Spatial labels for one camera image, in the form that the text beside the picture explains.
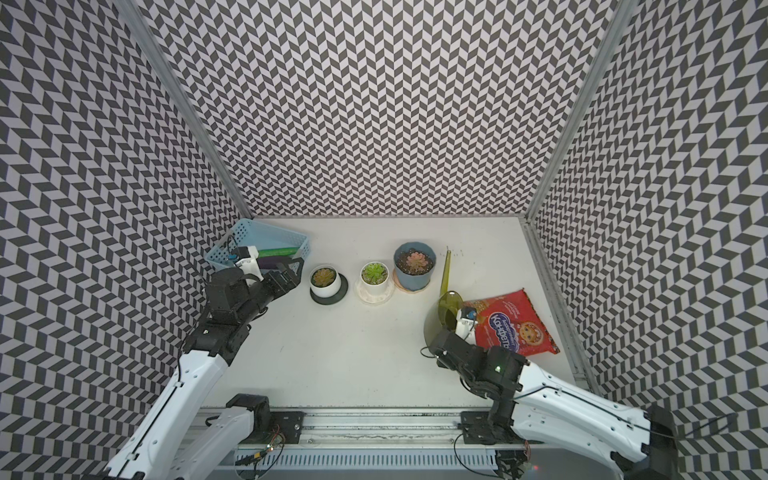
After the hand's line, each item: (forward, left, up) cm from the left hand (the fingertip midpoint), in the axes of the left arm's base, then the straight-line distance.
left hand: (292, 269), depth 76 cm
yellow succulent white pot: (+6, -5, -15) cm, 17 cm away
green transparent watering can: (-2, -41, -25) cm, 48 cm away
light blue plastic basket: (+32, +24, -27) cm, 48 cm away
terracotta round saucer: (+9, -27, -23) cm, 37 cm away
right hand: (-16, -40, -14) cm, 45 cm away
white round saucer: (+4, -21, -23) cm, 31 cm away
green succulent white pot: (+7, -20, -14) cm, 25 cm away
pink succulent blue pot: (+11, -32, -12) cm, 36 cm away
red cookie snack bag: (-6, -60, -19) cm, 63 cm away
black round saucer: (+3, -6, -21) cm, 22 cm away
